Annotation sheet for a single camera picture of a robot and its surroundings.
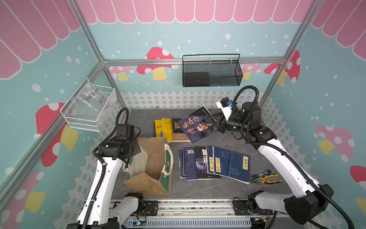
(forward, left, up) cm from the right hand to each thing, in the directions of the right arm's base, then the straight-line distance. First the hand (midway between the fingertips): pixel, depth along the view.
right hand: (208, 117), depth 67 cm
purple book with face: (0, +6, -7) cm, 9 cm away
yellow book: (+18, +27, -32) cm, 46 cm away
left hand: (-10, +38, -14) cm, 42 cm away
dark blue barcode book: (-9, +10, -33) cm, 35 cm away
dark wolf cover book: (-2, +1, -33) cm, 33 cm away
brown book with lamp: (+12, +17, -32) cm, 38 cm away
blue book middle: (-7, -11, -33) cm, 35 cm away
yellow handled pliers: (-17, -32, -35) cm, 51 cm away
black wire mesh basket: (+42, -6, 0) cm, 43 cm away
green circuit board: (-38, +34, -37) cm, 63 cm away
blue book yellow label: (-11, -22, -35) cm, 43 cm away
